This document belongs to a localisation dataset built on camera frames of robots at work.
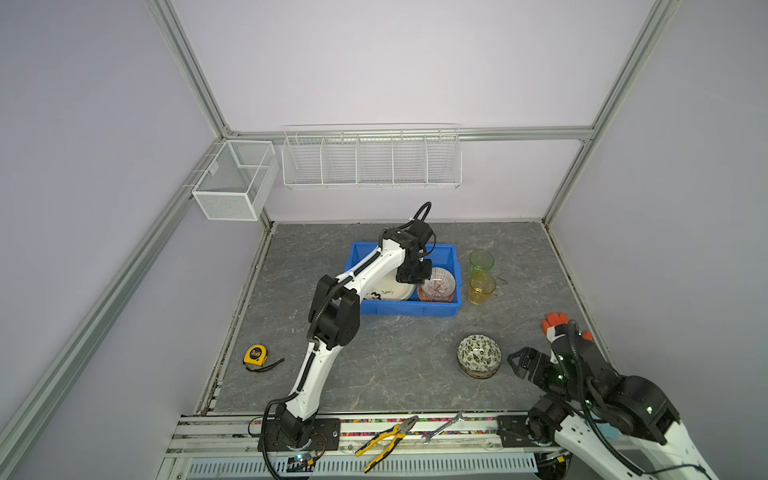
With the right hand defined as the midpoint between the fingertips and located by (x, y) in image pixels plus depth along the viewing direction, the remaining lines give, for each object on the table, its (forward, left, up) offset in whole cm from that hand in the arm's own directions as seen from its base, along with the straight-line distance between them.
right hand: (521, 366), depth 69 cm
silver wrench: (-7, +13, -16) cm, 22 cm away
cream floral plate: (+28, +33, -10) cm, 45 cm away
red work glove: (+20, -21, -16) cm, 33 cm away
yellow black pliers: (-12, +29, -15) cm, 35 cm away
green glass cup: (+38, +1, -8) cm, 38 cm away
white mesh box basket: (+60, +84, +8) cm, 104 cm away
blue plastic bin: (+42, +13, -11) cm, 45 cm away
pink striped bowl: (+29, +16, -11) cm, 34 cm away
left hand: (+27, +20, -6) cm, 34 cm away
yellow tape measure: (+6, +70, -13) cm, 71 cm away
